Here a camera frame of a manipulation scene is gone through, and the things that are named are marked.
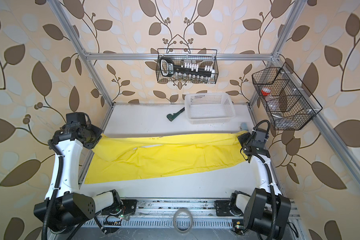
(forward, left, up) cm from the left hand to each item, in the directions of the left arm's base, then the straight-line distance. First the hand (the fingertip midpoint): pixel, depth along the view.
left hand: (100, 132), depth 75 cm
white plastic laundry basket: (+42, -61, -24) cm, 78 cm away
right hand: (+5, -76, -10) cm, 77 cm away
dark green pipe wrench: (+31, -32, -23) cm, 50 cm away
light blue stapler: (+23, -84, -21) cm, 90 cm away
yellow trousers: (-4, -3, -20) cm, 21 cm away
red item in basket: (+23, -87, +10) cm, 90 cm away
